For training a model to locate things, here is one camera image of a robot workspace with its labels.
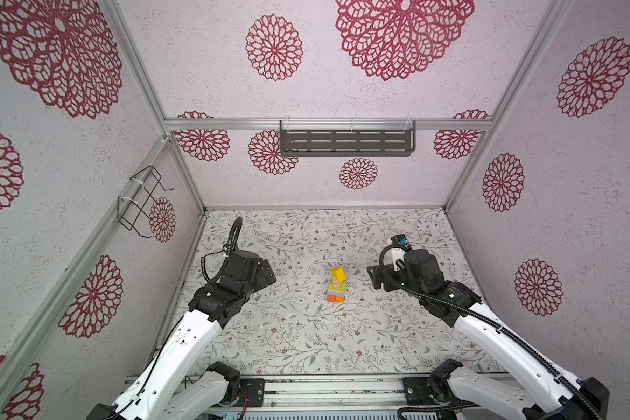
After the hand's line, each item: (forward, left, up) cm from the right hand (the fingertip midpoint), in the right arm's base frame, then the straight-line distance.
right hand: (381, 262), depth 77 cm
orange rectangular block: (-2, +11, -21) cm, 24 cm away
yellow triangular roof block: (+1, +12, -8) cm, 15 cm away
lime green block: (0, +10, -15) cm, 18 cm away
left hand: (-5, +37, -2) cm, 37 cm away
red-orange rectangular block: (-2, +14, -20) cm, 25 cm away
